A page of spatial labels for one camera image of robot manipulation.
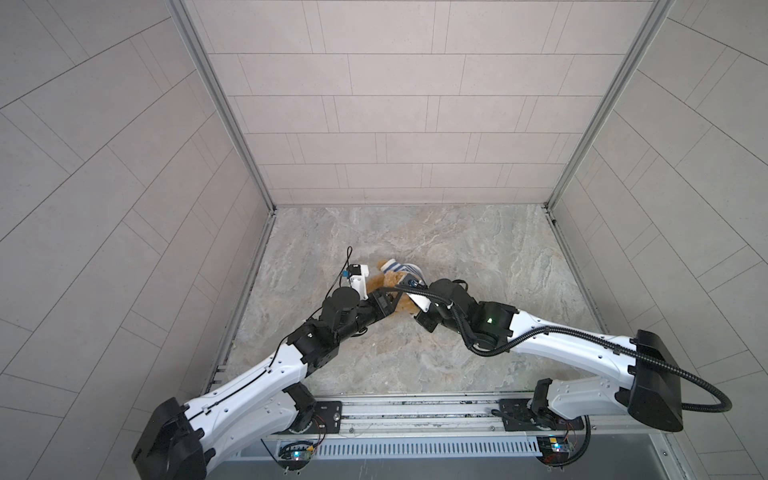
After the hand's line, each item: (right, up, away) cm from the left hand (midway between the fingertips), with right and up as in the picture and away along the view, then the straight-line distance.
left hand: (408, 295), depth 72 cm
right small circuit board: (+33, -35, -4) cm, 48 cm away
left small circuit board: (-25, -33, -7) cm, 42 cm away
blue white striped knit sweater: (0, +6, +8) cm, 10 cm away
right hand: (+1, -2, +4) cm, 4 cm away
